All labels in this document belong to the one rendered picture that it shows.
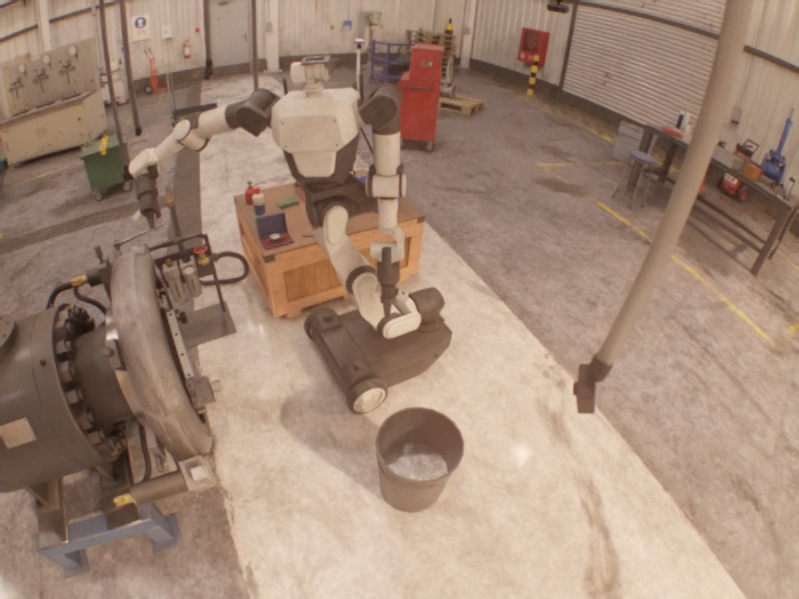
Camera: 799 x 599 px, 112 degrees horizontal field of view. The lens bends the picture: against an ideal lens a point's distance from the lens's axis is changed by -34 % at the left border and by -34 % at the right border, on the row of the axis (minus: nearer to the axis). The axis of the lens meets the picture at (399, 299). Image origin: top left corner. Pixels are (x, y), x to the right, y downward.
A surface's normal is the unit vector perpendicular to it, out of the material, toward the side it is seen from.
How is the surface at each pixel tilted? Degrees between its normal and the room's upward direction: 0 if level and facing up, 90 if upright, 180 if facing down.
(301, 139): 93
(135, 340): 37
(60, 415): 61
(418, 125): 90
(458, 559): 0
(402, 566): 0
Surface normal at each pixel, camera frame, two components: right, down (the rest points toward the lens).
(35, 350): 0.22, -0.55
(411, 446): 0.07, -0.77
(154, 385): 0.48, 0.07
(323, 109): -0.07, -0.04
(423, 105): -0.09, 0.64
